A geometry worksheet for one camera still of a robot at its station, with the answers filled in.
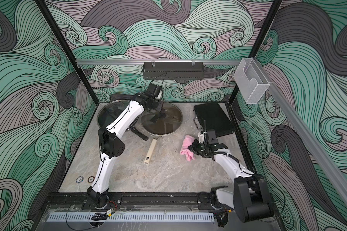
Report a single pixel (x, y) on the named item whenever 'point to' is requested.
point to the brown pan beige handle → (150, 148)
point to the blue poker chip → (79, 179)
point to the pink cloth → (188, 139)
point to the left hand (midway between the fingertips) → (158, 102)
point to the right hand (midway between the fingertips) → (187, 148)
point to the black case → (212, 116)
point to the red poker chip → (91, 179)
